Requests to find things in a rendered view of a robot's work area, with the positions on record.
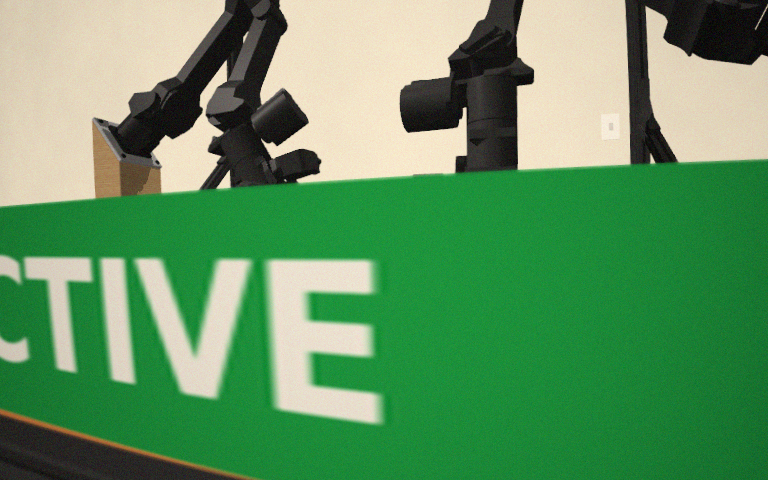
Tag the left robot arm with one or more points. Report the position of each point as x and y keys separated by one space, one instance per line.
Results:
x=717 y=30

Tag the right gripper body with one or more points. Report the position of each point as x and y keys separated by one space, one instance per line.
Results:
x=250 y=169

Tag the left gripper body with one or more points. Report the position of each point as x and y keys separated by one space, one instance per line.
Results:
x=492 y=145

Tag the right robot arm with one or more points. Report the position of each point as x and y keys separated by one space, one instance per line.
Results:
x=167 y=105

